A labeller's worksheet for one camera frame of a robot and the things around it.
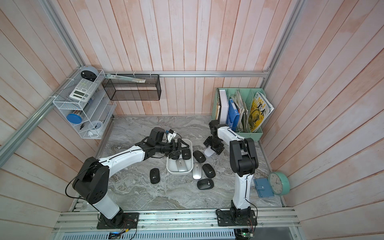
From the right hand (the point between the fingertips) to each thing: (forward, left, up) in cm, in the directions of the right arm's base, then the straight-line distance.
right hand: (210, 147), depth 100 cm
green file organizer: (+31, -27, +20) cm, 46 cm away
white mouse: (-3, +1, 0) cm, 4 cm away
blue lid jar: (-3, +74, +31) cm, 80 cm away
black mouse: (-7, +16, +2) cm, 17 cm away
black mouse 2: (-22, +34, +2) cm, 40 cm away
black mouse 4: (-17, +2, 0) cm, 17 cm away
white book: (+14, -8, +24) cm, 29 cm away
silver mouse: (-15, +18, 0) cm, 23 cm away
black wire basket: (+34, +61, +22) cm, 73 cm away
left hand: (-12, +16, +14) cm, 25 cm away
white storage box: (-14, +25, -1) cm, 29 cm away
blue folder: (+13, -14, +17) cm, 26 cm away
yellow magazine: (+19, -34, +19) cm, 43 cm away
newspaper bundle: (+12, -23, +12) cm, 28 cm away
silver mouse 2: (-17, +9, 0) cm, 19 cm away
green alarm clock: (-26, -34, +7) cm, 43 cm away
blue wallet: (-27, -28, 0) cm, 39 cm away
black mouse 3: (-8, +8, +1) cm, 11 cm away
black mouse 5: (-25, +4, +1) cm, 25 cm away
